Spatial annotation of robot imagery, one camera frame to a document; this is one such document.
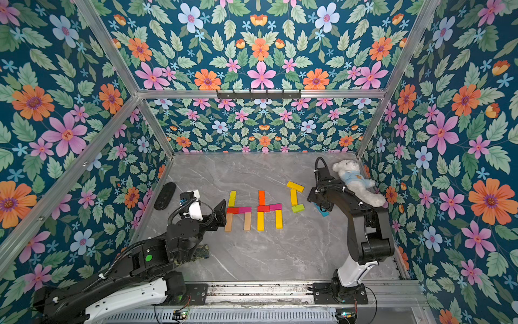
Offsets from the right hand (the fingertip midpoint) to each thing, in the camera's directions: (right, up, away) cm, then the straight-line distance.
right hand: (322, 199), depth 94 cm
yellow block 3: (-12, +5, +11) cm, 17 cm away
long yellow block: (-44, -1, +6) cm, 45 cm away
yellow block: (-29, -10, -1) cm, 31 cm away
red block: (-28, -5, +4) cm, 29 cm away
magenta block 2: (-23, -4, +3) cm, 24 cm away
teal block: (0, -7, -1) cm, 7 cm away
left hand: (-42, +2, -27) cm, 50 cm away
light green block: (-12, -5, +2) cm, 13 cm away
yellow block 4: (-13, 0, +6) cm, 14 cm away
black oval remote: (-77, +1, +4) cm, 78 cm away
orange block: (-29, 0, +7) cm, 30 cm away
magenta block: (-37, -5, +2) cm, 38 cm away
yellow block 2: (-21, -9, -1) cm, 23 cm away
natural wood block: (-35, -10, -3) cm, 37 cm away
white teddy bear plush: (+16, +12, +5) cm, 20 cm away
